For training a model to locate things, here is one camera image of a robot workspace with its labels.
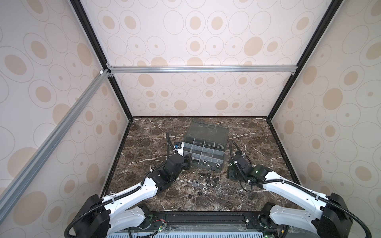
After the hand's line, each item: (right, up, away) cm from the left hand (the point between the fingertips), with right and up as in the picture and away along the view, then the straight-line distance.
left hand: (192, 152), depth 79 cm
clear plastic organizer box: (+9, +2, +24) cm, 26 cm away
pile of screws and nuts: (+2, -19, +6) cm, 20 cm away
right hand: (+21, -11, +4) cm, 24 cm away
